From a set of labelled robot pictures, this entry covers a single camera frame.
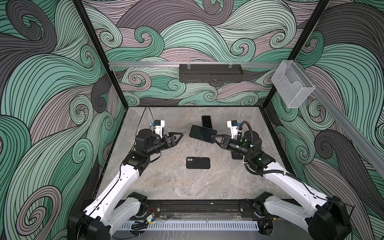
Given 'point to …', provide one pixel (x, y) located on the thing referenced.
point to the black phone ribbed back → (206, 121)
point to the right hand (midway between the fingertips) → (211, 138)
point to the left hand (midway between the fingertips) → (180, 135)
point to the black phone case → (198, 162)
